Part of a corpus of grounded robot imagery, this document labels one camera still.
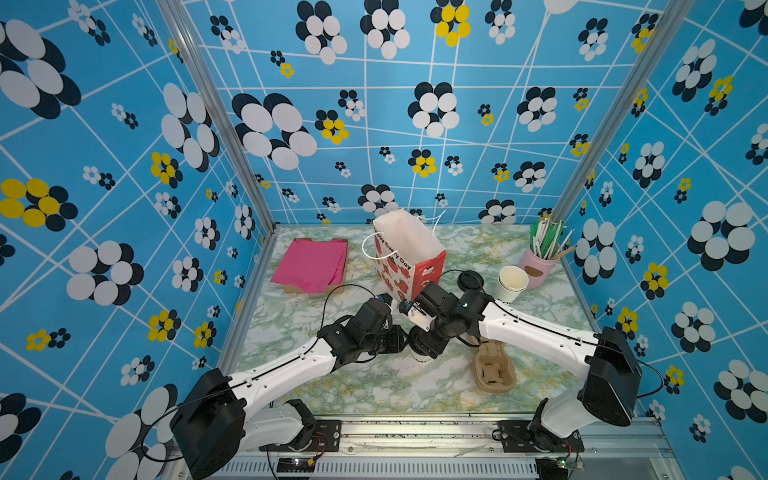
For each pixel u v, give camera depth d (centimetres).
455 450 72
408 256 96
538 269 95
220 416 40
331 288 100
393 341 69
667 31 70
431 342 69
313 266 109
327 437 73
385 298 74
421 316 71
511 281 91
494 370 81
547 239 94
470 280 102
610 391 40
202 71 82
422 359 84
